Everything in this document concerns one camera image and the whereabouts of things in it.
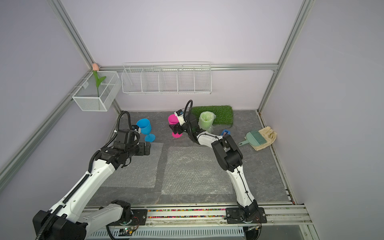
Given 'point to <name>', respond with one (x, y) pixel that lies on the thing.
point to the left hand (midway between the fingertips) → (141, 146)
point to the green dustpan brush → (254, 137)
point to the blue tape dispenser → (226, 131)
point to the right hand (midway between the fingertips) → (173, 120)
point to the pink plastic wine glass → (173, 119)
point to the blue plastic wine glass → (145, 128)
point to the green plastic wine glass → (205, 121)
